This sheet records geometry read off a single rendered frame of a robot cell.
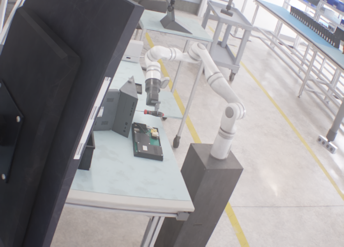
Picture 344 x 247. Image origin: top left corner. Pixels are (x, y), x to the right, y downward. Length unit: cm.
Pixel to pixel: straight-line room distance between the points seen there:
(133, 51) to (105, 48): 236
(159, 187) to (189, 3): 744
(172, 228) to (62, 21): 220
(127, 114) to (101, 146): 19
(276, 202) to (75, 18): 345
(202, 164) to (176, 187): 54
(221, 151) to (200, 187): 22
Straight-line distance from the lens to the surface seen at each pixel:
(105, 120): 202
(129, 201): 167
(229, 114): 228
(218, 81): 235
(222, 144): 235
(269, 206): 378
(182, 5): 901
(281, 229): 359
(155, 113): 210
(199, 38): 359
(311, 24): 738
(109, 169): 180
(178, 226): 259
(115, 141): 199
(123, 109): 200
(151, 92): 212
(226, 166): 238
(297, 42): 897
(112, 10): 49
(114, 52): 48
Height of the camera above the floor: 205
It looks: 27 degrees down
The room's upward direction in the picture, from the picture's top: 17 degrees clockwise
